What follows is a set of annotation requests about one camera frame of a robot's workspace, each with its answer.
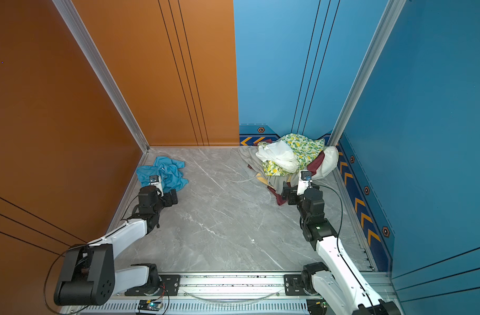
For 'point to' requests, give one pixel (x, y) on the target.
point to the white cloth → (279, 153)
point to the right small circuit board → (317, 306)
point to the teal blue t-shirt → (168, 170)
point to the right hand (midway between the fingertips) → (293, 181)
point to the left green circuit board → (149, 305)
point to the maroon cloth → (311, 167)
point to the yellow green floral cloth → (301, 148)
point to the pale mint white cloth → (329, 163)
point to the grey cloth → (249, 154)
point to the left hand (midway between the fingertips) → (165, 189)
